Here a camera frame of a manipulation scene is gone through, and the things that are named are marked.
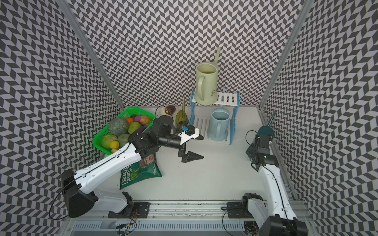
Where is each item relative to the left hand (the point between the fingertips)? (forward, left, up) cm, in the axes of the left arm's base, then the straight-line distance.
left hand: (201, 148), depth 62 cm
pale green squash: (+19, +59, -23) cm, 66 cm away
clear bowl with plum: (+47, +22, -25) cm, 58 cm away
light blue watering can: (+17, -10, -10) cm, 22 cm away
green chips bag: (0, +30, -23) cm, 38 cm away
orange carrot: (+35, +49, -23) cm, 64 cm away
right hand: (+7, -30, -19) cm, 36 cm away
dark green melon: (+25, +51, -17) cm, 59 cm away
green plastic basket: (+42, +48, -22) cm, 67 cm away
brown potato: (+33, +37, -20) cm, 54 cm away
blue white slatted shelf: (+35, -2, -28) cm, 45 cm away
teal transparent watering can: (+18, -38, -13) cm, 45 cm away
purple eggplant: (+31, +39, -24) cm, 55 cm away
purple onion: (+35, +44, -22) cm, 60 cm away
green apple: (+18, +48, -22) cm, 56 cm away
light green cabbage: (+28, +44, -21) cm, 56 cm away
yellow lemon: (+14, +51, -20) cm, 57 cm away
